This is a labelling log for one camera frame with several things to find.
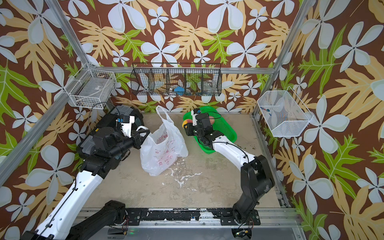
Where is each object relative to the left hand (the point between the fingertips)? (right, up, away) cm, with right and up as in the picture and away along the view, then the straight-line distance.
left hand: (149, 130), depth 68 cm
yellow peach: (+16, +4, +14) cm, 22 cm away
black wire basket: (+8, +33, +29) cm, 45 cm away
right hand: (+17, +3, +18) cm, 25 cm away
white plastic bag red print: (+4, -9, +7) cm, 13 cm away
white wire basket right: (+73, +9, +16) cm, 75 cm away
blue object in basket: (+12, +25, +25) cm, 37 cm away
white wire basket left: (-39, +24, +17) cm, 49 cm away
